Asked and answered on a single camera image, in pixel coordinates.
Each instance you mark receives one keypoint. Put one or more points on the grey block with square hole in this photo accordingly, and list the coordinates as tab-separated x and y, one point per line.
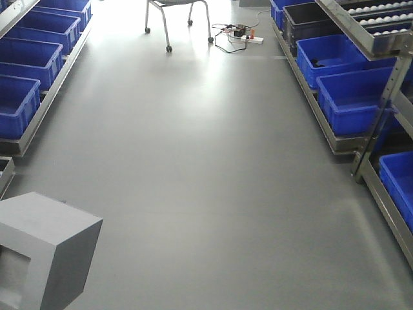
48	219

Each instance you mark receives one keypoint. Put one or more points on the black plastic bin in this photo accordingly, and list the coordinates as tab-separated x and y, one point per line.
290	32

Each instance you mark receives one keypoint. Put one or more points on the white power strip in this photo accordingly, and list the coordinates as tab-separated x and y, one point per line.
255	40

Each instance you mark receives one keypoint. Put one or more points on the black power adapter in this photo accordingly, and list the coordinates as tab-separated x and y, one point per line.
240	31

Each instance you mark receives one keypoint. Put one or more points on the small black object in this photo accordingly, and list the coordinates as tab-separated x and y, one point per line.
317	63

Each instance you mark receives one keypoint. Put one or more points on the grey chair on castors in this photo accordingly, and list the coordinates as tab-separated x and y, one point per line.
177	2

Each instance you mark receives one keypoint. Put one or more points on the steel rack with roller tracks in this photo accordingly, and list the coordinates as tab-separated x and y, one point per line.
382	43

